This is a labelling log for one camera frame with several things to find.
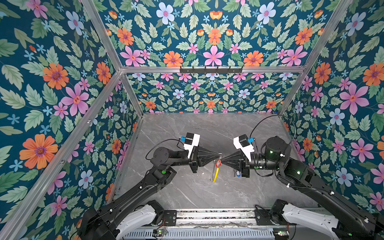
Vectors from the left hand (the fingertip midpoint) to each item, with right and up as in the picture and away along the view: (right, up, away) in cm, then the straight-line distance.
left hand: (218, 158), depth 50 cm
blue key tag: (+16, -18, +39) cm, 46 cm away
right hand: (+2, -2, +5) cm, 6 cm away
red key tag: (+1, -3, +5) cm, 6 cm away
